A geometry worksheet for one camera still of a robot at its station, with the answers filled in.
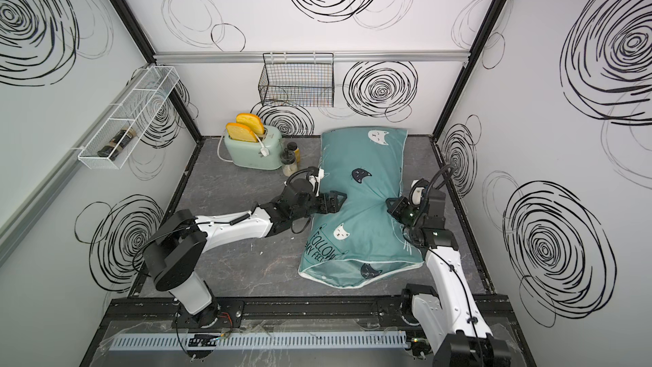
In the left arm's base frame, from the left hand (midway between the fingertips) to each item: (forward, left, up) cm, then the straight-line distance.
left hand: (338, 197), depth 83 cm
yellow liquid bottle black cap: (+27, +19, -5) cm, 34 cm away
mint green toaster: (+19, +35, -2) cm, 40 cm away
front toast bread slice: (+24, +38, +6) cm, 45 cm away
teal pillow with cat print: (-14, -7, -1) cm, 16 cm away
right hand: (-2, -16, +2) cm, 16 cm away
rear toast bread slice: (+29, +34, +7) cm, 45 cm away
